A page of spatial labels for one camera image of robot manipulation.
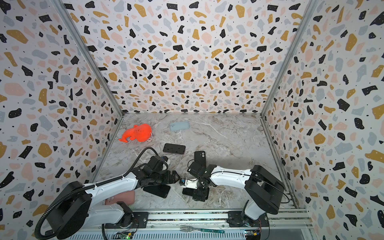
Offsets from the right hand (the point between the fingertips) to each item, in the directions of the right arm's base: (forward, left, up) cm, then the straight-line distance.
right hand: (194, 188), depth 83 cm
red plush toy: (+34, +36, +6) cm, 50 cm away
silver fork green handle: (-19, +2, 0) cm, 19 cm away
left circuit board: (-21, +32, -1) cm, 39 cm away
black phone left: (-2, +18, 0) cm, 18 cm away
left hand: (+5, +11, +3) cm, 12 cm away
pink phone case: (-5, +36, -1) cm, 36 cm away
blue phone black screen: (-3, +3, +4) cm, 6 cm away
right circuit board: (-20, -28, -2) cm, 35 cm away
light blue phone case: (+47, +16, -3) cm, 50 cm away
